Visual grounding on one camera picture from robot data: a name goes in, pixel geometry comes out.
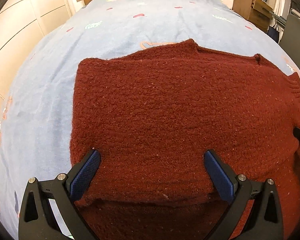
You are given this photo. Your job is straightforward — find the cream wardrobe doors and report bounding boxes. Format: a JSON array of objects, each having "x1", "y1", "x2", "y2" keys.
[{"x1": 0, "y1": 0, "x2": 71, "y2": 118}]

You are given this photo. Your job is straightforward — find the grey office chair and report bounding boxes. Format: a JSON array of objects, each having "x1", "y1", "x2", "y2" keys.
[{"x1": 279, "y1": 14, "x2": 300, "y2": 69}]

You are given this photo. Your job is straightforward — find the blue dinosaur print bedsheet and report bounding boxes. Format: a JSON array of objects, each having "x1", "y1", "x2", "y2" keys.
[{"x1": 0, "y1": 0, "x2": 300, "y2": 239}]

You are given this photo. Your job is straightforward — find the wooden bedside cabinet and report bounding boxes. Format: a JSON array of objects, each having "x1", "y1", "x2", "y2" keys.
[{"x1": 232, "y1": 0, "x2": 273, "y2": 33}]

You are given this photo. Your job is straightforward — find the dark red knitted sweater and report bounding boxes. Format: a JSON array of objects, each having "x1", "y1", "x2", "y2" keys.
[{"x1": 70, "y1": 40, "x2": 300, "y2": 239}]

